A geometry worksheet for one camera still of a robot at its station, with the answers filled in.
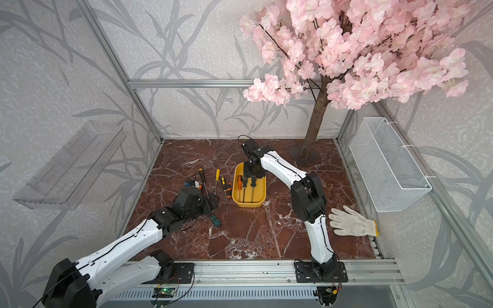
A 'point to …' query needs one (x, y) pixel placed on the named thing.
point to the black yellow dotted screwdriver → (244, 180)
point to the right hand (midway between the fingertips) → (248, 173)
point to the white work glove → (348, 223)
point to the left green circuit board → (164, 292)
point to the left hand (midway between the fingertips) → (214, 201)
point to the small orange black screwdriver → (229, 190)
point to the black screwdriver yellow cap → (203, 178)
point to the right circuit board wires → (327, 296)
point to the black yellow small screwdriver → (224, 186)
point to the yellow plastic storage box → (249, 196)
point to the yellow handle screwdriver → (217, 178)
